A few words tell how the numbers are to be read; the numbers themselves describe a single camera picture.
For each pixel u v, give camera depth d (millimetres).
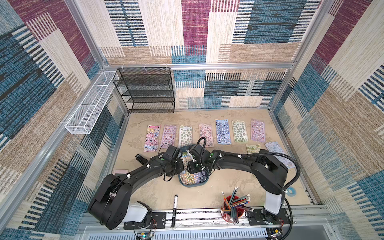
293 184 491
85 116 718
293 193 812
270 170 513
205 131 1083
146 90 1093
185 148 972
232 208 710
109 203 416
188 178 851
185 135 1053
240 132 1079
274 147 992
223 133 1057
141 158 912
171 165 675
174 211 758
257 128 1099
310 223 730
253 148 991
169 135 1057
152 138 1049
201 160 685
